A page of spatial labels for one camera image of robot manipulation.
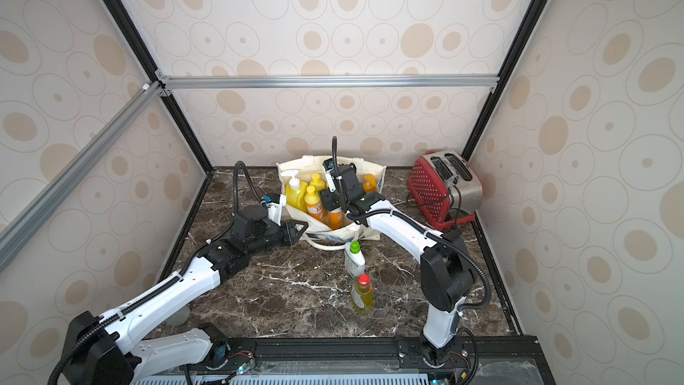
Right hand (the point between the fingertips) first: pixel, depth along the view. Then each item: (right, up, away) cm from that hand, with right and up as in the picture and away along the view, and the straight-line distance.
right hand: (340, 186), depth 88 cm
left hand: (-7, -11, -13) cm, 19 cm away
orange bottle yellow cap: (-7, +1, -1) cm, 7 cm away
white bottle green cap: (+4, -21, -11) cm, 24 cm away
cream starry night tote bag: (-13, +2, -3) cm, 13 cm away
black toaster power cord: (+38, -5, +4) cm, 39 cm away
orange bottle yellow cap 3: (-2, -11, +2) cm, 11 cm away
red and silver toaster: (+36, 0, +1) cm, 36 cm away
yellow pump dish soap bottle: (-14, -2, -3) cm, 15 cm away
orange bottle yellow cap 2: (-9, -6, -2) cm, 11 cm away
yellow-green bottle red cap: (+6, -29, -18) cm, 35 cm away
